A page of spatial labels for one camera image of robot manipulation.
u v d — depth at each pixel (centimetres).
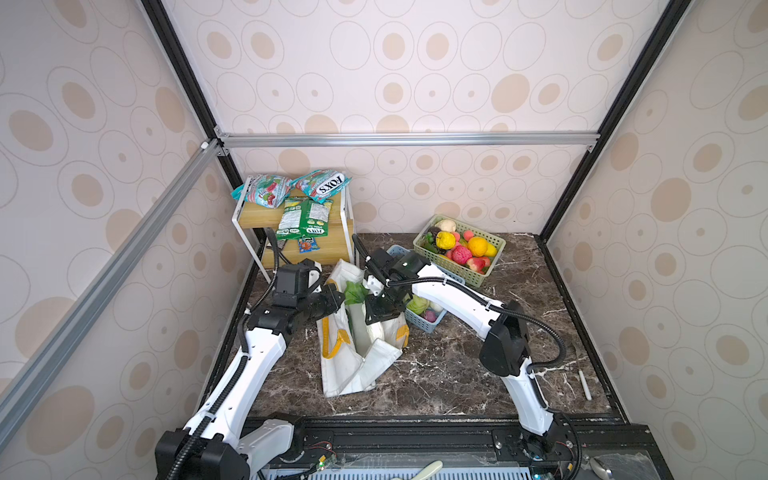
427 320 89
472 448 75
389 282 61
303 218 75
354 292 83
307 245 94
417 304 89
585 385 83
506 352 51
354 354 70
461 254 105
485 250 106
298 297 59
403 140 88
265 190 81
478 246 106
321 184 80
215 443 38
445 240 106
